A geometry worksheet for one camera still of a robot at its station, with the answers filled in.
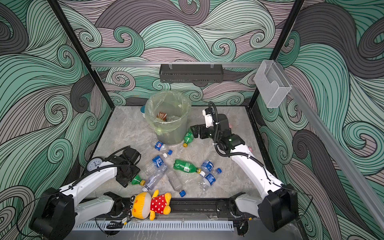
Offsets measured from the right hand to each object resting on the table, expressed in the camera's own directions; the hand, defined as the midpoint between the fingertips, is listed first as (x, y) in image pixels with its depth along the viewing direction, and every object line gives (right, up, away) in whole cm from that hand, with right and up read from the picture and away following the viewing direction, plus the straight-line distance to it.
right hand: (199, 126), depth 78 cm
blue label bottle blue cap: (+6, -29, +1) cm, 29 cm away
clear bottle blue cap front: (-15, -30, +6) cm, 34 cm away
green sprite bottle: (-6, -9, +18) cm, 21 cm away
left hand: (-36, -28, +6) cm, 46 cm away
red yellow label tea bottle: (-23, +6, +17) cm, 29 cm away
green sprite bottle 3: (-33, -30, +1) cm, 45 cm away
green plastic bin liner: (-21, +10, +21) cm, 31 cm away
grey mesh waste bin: (-15, -7, +10) cm, 19 cm away
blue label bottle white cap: (+5, -23, +5) cm, 24 cm away
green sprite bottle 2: (-7, -24, +5) cm, 25 cm away
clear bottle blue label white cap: (-25, -23, +6) cm, 34 cm away
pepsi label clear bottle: (-24, -14, +15) cm, 31 cm away
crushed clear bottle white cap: (-24, -30, +6) cm, 39 cm away
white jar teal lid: (-40, +10, +33) cm, 53 cm away
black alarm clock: (-62, -23, +10) cm, 67 cm away
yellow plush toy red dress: (-27, -37, -9) cm, 46 cm away
